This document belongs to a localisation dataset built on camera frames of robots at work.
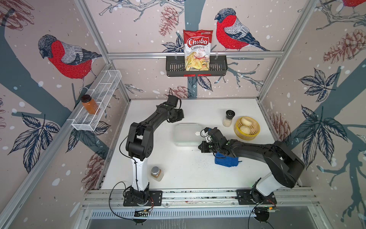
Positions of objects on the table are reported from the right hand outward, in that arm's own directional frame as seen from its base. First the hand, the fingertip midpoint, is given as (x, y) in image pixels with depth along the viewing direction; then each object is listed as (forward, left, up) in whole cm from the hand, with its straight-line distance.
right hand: (197, 146), depth 88 cm
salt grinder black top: (+22, -23, +6) cm, 32 cm away
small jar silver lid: (-18, +23, +6) cm, 29 cm away
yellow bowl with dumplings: (+14, -34, +1) cm, 37 cm away
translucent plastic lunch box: (+10, +9, -3) cm, 14 cm away
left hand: (+20, +9, +7) cm, 23 cm away
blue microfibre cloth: (-8, -17, -2) cm, 18 cm away
